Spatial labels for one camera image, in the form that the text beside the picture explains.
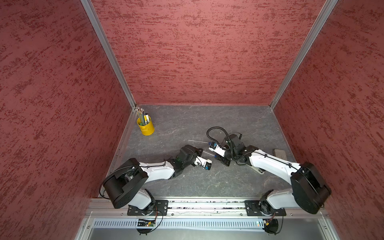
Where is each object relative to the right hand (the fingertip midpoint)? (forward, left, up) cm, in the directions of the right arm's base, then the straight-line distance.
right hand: (217, 158), depth 86 cm
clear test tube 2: (+2, +6, +3) cm, 7 cm away
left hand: (+5, +10, +3) cm, 12 cm away
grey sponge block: (+4, -40, -4) cm, 41 cm away
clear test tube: (+15, +11, -6) cm, 19 cm away
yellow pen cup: (+20, +45, +3) cm, 49 cm away
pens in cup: (+26, +47, +8) cm, 54 cm away
